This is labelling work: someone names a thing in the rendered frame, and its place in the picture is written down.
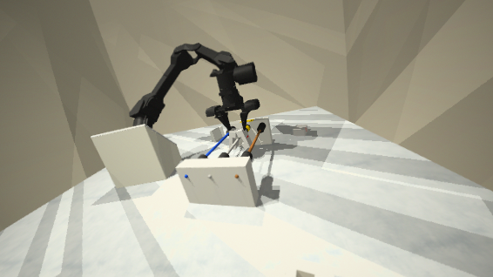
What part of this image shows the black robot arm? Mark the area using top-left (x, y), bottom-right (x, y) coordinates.
top-left (129, 43), bottom-right (258, 128)

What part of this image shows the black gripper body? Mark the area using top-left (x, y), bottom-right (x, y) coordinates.
top-left (206, 86), bottom-right (260, 117)

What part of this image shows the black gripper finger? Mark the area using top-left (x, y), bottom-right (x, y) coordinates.
top-left (240, 111), bottom-right (250, 131)
top-left (215, 112), bottom-right (231, 131)

